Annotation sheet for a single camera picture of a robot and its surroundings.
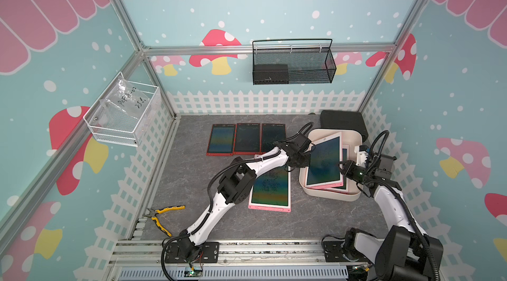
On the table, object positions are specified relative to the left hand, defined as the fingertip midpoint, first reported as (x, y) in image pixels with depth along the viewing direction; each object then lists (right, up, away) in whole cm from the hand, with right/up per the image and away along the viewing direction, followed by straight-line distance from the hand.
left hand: (307, 166), depth 96 cm
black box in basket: (-18, +46, +3) cm, 49 cm away
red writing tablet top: (-44, +12, +14) cm, 48 cm away
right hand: (+10, +3, -11) cm, 15 cm away
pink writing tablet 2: (+9, -3, +1) cm, 9 cm away
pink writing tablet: (+9, -2, +1) cm, 9 cm away
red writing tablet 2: (-16, +16, +19) cm, 30 cm away
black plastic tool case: (+26, +24, +17) cm, 39 cm away
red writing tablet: (-30, +13, +13) cm, 35 cm away
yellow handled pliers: (-68, -19, -13) cm, 72 cm away
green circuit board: (-47, -35, -24) cm, 64 cm away
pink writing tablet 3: (-18, -10, -6) cm, 22 cm away
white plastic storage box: (+23, +14, +4) cm, 27 cm away
